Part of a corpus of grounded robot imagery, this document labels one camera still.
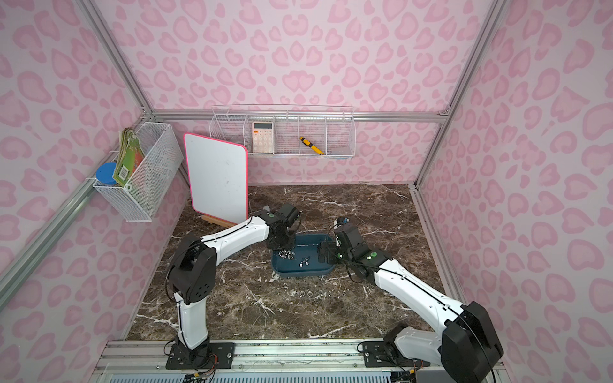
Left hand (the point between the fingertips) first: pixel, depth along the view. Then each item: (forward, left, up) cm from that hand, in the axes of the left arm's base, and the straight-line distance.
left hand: (289, 241), depth 94 cm
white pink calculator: (+33, +10, +25) cm, 42 cm away
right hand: (-8, -14, +8) cm, 18 cm away
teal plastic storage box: (+1, -6, -5) cm, 8 cm away
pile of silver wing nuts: (-4, 0, -5) cm, 6 cm away
